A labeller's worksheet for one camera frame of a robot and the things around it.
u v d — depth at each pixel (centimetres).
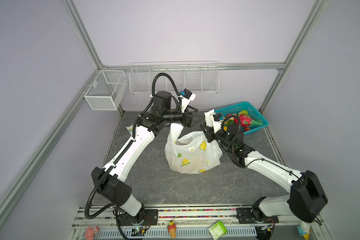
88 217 37
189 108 67
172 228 69
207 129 72
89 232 68
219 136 68
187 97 58
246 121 104
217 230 69
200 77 104
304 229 68
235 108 112
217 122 65
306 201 41
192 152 76
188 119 59
